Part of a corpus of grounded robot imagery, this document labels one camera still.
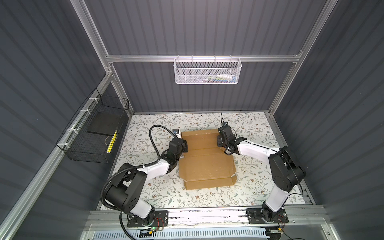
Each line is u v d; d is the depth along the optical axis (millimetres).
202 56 871
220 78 919
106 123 753
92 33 766
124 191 440
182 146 712
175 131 788
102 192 419
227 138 724
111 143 699
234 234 769
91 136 721
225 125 831
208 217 755
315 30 771
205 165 920
